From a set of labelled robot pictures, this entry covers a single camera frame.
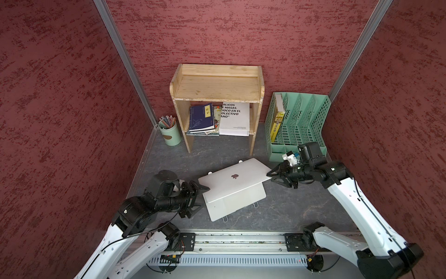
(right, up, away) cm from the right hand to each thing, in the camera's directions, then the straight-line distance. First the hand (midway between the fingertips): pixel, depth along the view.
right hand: (268, 181), depth 68 cm
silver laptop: (-14, -2, -2) cm, 14 cm away
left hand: (-24, -5, -7) cm, 25 cm away
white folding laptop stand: (-17, -14, +12) cm, 25 cm away
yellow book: (+12, +26, +28) cm, 40 cm away
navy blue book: (-31, +29, +23) cm, 48 cm away
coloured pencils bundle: (-53, +28, +35) cm, 70 cm away
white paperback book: (-13, +27, +21) cm, 37 cm away
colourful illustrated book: (-22, +33, +29) cm, 49 cm away
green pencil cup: (-51, +19, +35) cm, 64 cm away
